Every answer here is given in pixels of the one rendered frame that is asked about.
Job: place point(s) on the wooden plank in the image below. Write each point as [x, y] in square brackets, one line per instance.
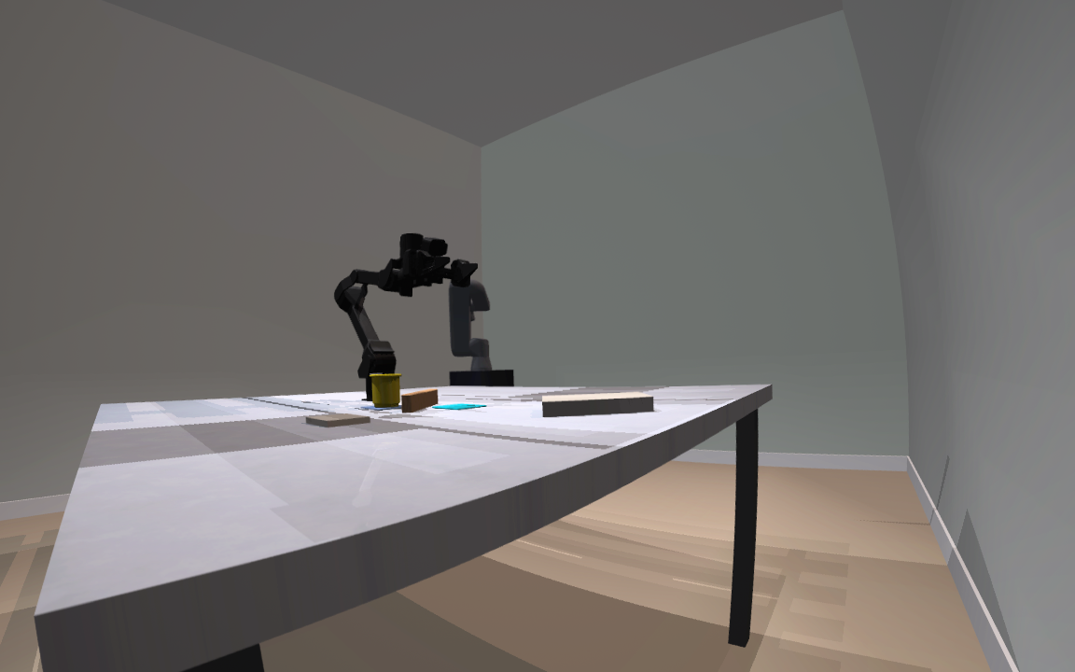
[419, 400]

